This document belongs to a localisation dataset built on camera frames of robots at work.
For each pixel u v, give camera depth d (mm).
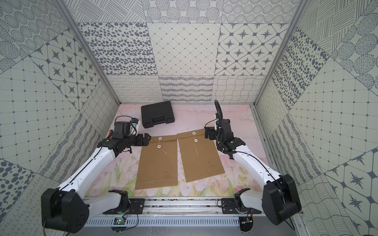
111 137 627
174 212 734
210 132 750
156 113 1055
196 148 953
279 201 403
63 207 383
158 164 954
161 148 951
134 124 738
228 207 732
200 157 929
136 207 737
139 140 749
